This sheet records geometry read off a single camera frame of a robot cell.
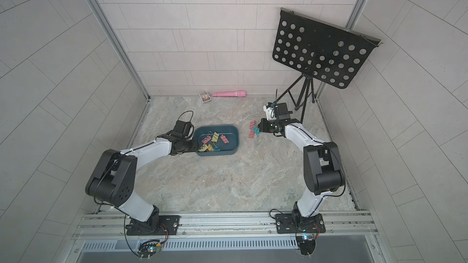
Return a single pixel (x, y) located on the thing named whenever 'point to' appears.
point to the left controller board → (148, 248)
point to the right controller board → (307, 244)
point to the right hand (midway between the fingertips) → (259, 123)
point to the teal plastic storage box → (203, 134)
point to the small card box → (205, 96)
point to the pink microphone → (242, 93)
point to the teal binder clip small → (256, 131)
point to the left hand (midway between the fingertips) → (199, 143)
